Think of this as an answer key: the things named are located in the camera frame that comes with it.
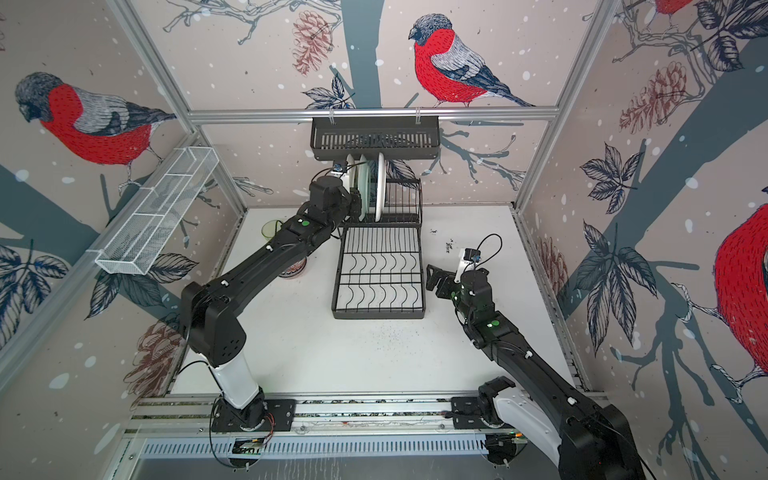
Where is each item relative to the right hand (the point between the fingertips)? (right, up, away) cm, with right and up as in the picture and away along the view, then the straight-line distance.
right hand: (439, 271), depth 82 cm
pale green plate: (-21, +25, -2) cm, 33 cm away
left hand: (-24, +24, -1) cm, 34 cm away
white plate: (-16, +23, -5) cm, 28 cm away
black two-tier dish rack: (-17, -1, +20) cm, 26 cm away
